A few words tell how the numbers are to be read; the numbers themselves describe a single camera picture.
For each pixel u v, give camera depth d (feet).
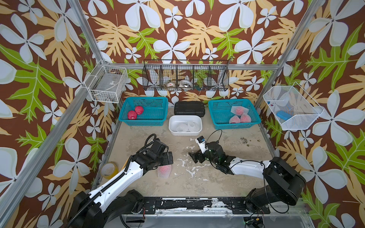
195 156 2.52
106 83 2.84
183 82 3.23
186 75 3.23
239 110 3.65
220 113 3.79
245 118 3.42
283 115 2.64
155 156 1.98
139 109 3.65
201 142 2.46
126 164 1.69
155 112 3.89
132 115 3.53
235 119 3.41
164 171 2.64
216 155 2.22
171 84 3.14
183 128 3.23
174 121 3.56
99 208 1.29
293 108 2.69
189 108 3.72
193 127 3.09
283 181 1.44
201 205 2.46
